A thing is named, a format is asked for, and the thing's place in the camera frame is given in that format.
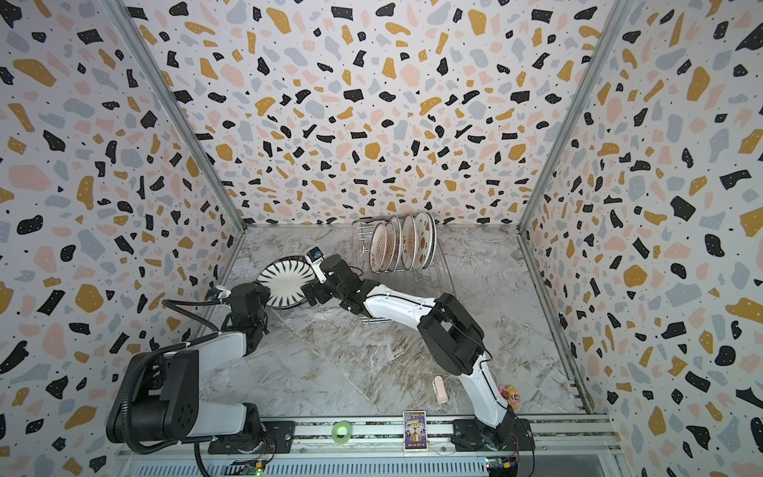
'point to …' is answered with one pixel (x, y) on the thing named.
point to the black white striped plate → (284, 279)
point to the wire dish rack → (431, 281)
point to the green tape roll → (342, 432)
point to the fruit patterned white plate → (425, 239)
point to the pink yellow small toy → (512, 395)
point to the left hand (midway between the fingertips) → (260, 284)
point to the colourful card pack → (415, 435)
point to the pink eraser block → (440, 390)
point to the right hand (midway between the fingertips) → (315, 278)
